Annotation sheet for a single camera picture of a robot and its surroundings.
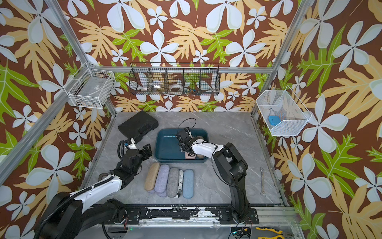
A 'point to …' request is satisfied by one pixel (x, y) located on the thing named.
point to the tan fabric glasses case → (150, 178)
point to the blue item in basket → (274, 120)
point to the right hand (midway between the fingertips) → (187, 144)
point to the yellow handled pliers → (283, 235)
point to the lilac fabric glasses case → (162, 177)
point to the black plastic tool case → (138, 125)
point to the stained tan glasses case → (198, 155)
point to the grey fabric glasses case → (172, 182)
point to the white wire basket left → (91, 88)
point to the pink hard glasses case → (188, 157)
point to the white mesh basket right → (285, 114)
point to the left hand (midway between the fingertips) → (146, 145)
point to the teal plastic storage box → (167, 148)
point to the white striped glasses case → (180, 184)
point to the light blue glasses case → (188, 183)
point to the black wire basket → (174, 78)
